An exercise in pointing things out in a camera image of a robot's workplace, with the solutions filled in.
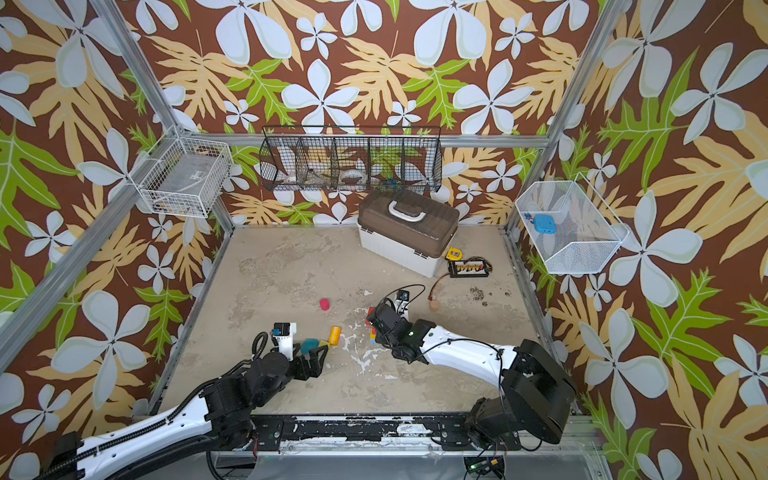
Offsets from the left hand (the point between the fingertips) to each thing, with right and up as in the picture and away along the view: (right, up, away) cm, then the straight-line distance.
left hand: (315, 345), depth 79 cm
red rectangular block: (+14, +6, +17) cm, 22 cm away
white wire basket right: (+72, +31, +3) cm, 78 cm away
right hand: (+18, +3, +6) cm, 19 cm away
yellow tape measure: (+45, +25, +30) cm, 60 cm away
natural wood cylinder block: (+35, +8, +16) cm, 40 cm away
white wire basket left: (-39, +47, +7) cm, 61 cm away
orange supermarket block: (+4, 0, +11) cm, 12 cm away
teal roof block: (-4, -2, +9) cm, 10 cm away
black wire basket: (+21, +56, +17) cm, 62 cm away
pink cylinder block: (-1, +8, +18) cm, 20 cm away
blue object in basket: (+66, +34, +7) cm, 74 cm away
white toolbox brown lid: (+26, +33, +15) cm, 44 cm away
